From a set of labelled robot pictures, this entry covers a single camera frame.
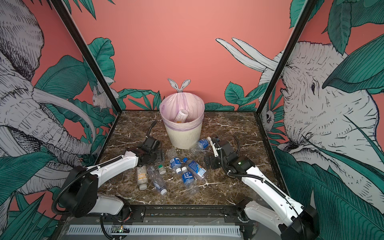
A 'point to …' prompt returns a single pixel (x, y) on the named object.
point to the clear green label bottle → (161, 170)
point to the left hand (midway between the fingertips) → (159, 154)
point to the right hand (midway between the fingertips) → (209, 156)
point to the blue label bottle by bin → (202, 144)
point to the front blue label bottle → (188, 179)
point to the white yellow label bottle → (181, 116)
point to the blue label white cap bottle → (176, 164)
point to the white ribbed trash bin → (183, 139)
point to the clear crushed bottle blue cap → (158, 180)
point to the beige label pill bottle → (142, 177)
